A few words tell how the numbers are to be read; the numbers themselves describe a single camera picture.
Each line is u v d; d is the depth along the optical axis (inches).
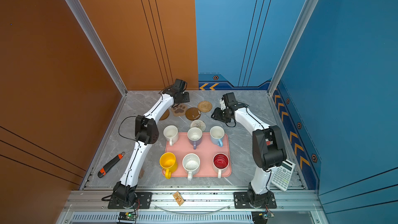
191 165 32.6
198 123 40.1
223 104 33.9
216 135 36.6
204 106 43.9
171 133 36.2
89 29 33.5
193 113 41.6
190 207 28.6
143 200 29.2
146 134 26.9
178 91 33.5
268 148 19.1
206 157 34.8
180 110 42.8
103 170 32.0
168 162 33.0
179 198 29.1
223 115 31.7
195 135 36.8
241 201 28.5
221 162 32.7
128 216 27.9
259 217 27.7
